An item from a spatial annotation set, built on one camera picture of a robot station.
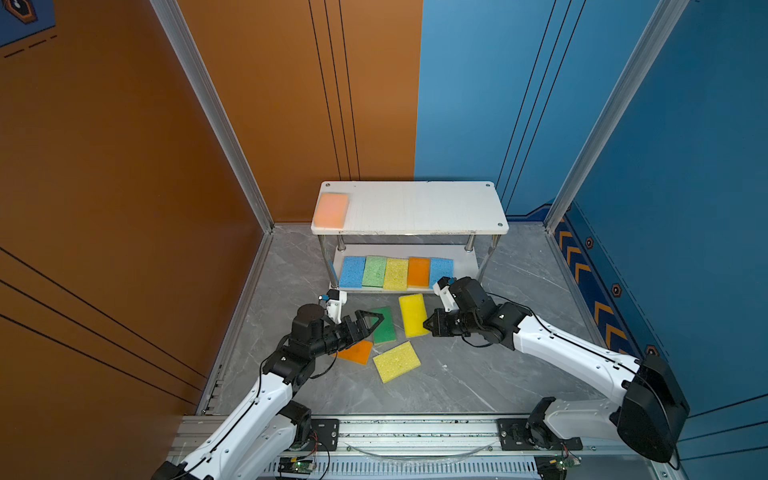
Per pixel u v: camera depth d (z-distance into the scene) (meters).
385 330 0.89
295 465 0.71
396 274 0.96
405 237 1.16
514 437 0.72
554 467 0.70
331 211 0.73
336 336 0.67
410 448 0.72
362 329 0.67
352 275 0.95
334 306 0.72
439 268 0.97
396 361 0.85
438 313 0.70
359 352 0.85
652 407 0.39
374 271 0.96
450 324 0.69
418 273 0.96
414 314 0.80
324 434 0.73
